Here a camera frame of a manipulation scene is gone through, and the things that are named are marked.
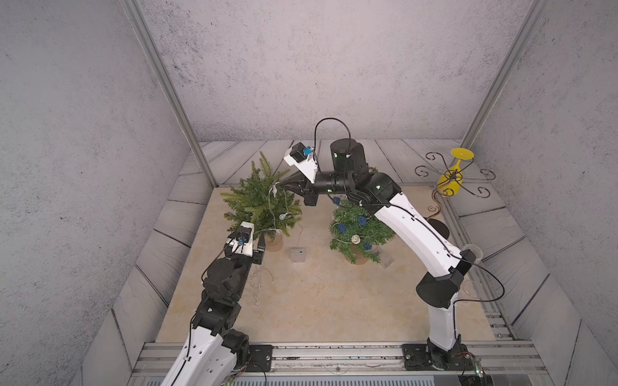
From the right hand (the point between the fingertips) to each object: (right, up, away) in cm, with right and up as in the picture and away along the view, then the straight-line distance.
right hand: (282, 184), depth 61 cm
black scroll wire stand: (+44, +6, +20) cm, 49 cm away
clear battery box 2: (+36, -27, +33) cm, 55 cm away
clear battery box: (+2, -24, +29) cm, 38 cm away
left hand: (-9, -12, +9) cm, 17 cm away
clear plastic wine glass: (+60, -20, +16) cm, 65 cm away
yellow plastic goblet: (+54, +3, +20) cm, 57 cm away
